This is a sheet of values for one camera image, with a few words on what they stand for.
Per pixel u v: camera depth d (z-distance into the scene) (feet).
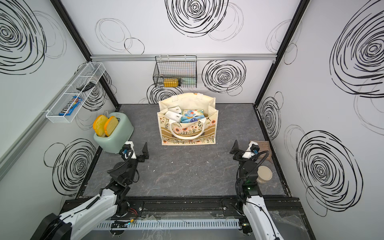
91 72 2.99
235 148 2.46
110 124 2.67
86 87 2.57
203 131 2.63
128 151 2.11
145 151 2.44
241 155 2.29
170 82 2.86
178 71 3.25
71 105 2.30
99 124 2.65
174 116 2.58
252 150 2.15
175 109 2.86
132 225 2.28
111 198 1.89
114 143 2.81
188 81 2.84
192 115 2.92
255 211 1.74
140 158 2.40
